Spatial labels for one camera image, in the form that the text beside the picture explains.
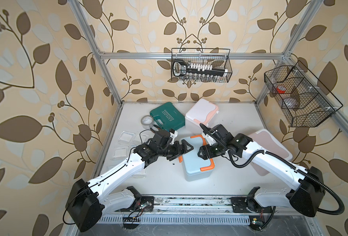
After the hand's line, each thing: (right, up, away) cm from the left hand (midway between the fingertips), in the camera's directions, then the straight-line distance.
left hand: (187, 149), depth 73 cm
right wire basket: (+61, +26, +4) cm, 67 cm away
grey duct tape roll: (-28, +13, +35) cm, 47 cm away
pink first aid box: (+46, +3, +11) cm, 47 cm away
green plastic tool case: (-12, +16, +32) cm, 38 cm away
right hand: (+9, -3, +5) cm, 11 cm away
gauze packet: (-28, -18, +10) cm, 34 cm away
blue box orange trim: (+4, -9, -1) cm, 10 cm away
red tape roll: (+53, +32, +8) cm, 62 cm away
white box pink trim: (+12, +20, +23) cm, 33 cm away
